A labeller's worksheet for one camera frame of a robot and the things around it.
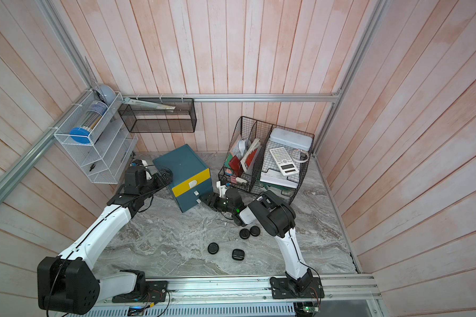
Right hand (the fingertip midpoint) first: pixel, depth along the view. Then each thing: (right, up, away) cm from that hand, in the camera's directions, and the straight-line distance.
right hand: (200, 199), depth 93 cm
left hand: (-14, +10, -8) cm, 19 cm away
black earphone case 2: (+26, -14, -5) cm, 29 cm away
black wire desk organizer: (+31, +20, +4) cm, 38 cm away
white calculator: (+39, +18, -5) cm, 43 cm away
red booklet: (+17, +16, +13) cm, 27 cm away
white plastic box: (+45, +29, +4) cm, 54 cm away
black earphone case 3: (+18, -21, -13) cm, 30 cm away
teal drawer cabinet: (-2, +12, -12) cm, 17 cm away
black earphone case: (+21, -14, -7) cm, 26 cm away
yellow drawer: (0, +10, -10) cm, 14 cm away
